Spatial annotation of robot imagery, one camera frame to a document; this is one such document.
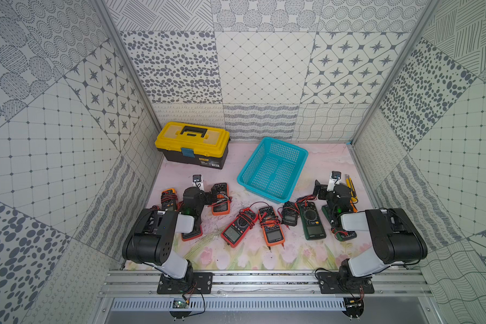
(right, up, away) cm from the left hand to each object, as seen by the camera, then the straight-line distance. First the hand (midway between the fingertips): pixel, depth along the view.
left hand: (203, 184), depth 94 cm
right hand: (+59, 0, +1) cm, 59 cm away
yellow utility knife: (+74, -1, +7) cm, 74 cm away
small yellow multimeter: (-16, -7, -1) cm, 17 cm away
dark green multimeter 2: (+60, -20, -12) cm, 64 cm away
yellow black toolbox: (-2, +19, +2) cm, 19 cm away
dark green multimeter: (+50, -16, -6) cm, 53 cm away
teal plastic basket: (+35, +6, +14) cm, 38 cm away
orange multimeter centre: (+31, -16, -8) cm, 36 cm away
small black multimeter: (+40, -12, -6) cm, 42 cm away
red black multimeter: (-2, -20, -10) cm, 23 cm away
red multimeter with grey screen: (+18, -17, -10) cm, 26 cm away
